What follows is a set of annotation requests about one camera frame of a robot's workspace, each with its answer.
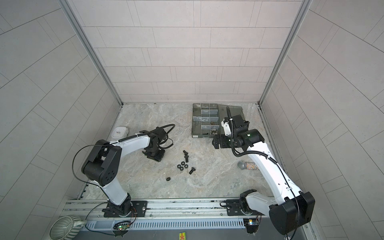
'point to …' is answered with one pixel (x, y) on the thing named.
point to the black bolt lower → (193, 169)
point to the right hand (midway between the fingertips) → (219, 141)
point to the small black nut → (168, 179)
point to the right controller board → (251, 224)
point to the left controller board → (120, 228)
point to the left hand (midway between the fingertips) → (163, 156)
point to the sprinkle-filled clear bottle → (243, 165)
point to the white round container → (120, 132)
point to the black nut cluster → (181, 168)
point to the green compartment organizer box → (206, 118)
